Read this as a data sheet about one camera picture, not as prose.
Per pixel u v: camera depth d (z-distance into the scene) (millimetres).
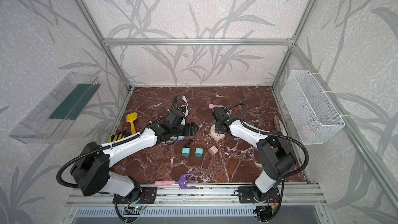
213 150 866
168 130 641
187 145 891
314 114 609
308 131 724
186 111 802
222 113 722
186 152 866
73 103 642
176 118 656
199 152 865
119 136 913
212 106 1062
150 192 751
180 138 942
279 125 946
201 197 744
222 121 702
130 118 1008
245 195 731
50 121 639
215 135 916
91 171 419
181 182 765
